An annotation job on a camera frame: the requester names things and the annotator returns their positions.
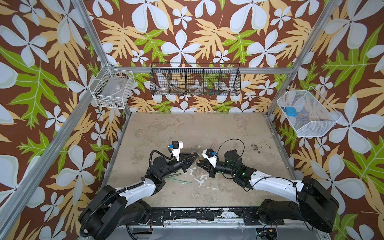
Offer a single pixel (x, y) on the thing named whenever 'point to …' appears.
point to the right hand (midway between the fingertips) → (198, 163)
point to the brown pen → (197, 160)
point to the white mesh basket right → (309, 113)
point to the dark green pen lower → (176, 174)
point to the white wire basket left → (110, 88)
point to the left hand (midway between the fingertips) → (196, 153)
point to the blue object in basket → (291, 111)
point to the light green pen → (180, 181)
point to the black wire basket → (190, 79)
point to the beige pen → (197, 172)
